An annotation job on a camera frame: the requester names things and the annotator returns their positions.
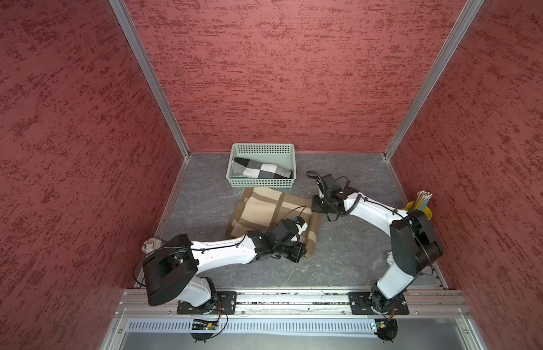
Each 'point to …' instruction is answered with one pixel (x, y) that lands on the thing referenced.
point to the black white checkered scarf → (251, 168)
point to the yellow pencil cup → (410, 205)
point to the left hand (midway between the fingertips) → (304, 256)
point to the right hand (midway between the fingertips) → (314, 209)
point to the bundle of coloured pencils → (422, 199)
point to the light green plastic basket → (279, 155)
